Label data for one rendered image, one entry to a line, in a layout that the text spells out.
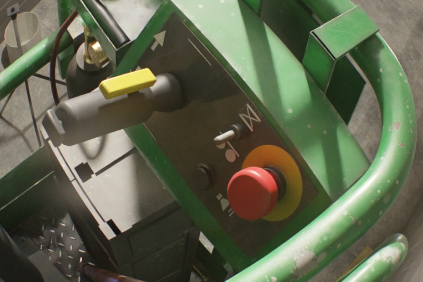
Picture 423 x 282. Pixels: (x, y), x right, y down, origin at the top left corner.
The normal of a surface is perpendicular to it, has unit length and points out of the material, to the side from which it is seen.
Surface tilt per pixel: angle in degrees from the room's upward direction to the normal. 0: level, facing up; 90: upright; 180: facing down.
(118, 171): 0
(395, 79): 9
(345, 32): 0
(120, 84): 32
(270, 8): 90
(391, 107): 45
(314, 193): 58
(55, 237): 0
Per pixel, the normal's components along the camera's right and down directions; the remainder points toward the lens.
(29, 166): 0.58, 0.75
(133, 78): 0.47, -0.62
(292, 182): -0.65, 0.22
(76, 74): -0.48, 0.07
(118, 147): 0.05, -0.41
